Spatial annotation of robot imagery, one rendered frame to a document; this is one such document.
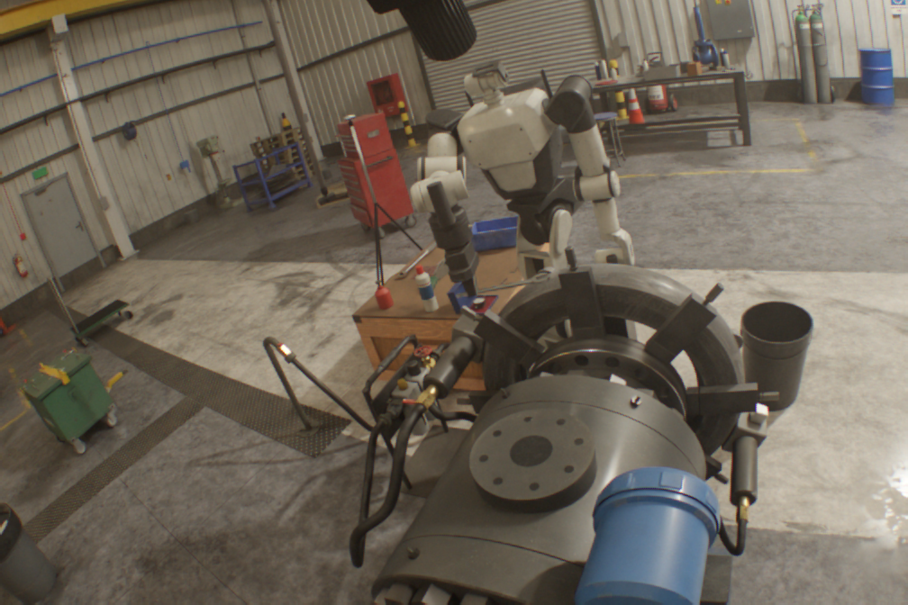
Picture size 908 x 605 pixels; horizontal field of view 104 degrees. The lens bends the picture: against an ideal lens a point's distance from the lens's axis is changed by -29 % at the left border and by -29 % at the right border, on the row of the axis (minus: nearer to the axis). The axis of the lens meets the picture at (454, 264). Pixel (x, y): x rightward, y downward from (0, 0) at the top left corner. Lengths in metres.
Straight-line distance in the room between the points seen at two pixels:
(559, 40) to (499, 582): 9.54
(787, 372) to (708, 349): 0.89
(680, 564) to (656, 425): 0.46
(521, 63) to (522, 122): 8.82
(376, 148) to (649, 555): 4.71
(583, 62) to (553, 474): 9.22
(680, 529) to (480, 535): 0.33
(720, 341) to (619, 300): 0.27
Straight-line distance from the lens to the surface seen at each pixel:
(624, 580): 0.56
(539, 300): 1.26
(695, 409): 1.36
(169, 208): 12.04
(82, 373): 3.78
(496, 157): 1.46
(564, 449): 0.83
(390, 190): 5.08
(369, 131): 4.98
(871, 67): 8.83
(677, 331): 1.20
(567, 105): 1.40
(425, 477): 2.17
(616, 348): 1.21
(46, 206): 11.16
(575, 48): 9.77
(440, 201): 1.05
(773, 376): 2.11
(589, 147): 1.46
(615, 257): 1.57
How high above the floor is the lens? 1.52
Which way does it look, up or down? 22 degrees down
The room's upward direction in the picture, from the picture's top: 16 degrees counter-clockwise
